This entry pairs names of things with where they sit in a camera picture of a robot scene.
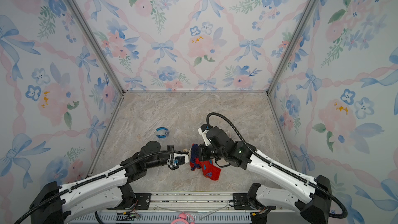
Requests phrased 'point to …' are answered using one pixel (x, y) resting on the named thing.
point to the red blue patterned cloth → (209, 170)
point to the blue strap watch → (161, 132)
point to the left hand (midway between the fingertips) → (189, 150)
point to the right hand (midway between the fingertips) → (195, 151)
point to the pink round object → (182, 219)
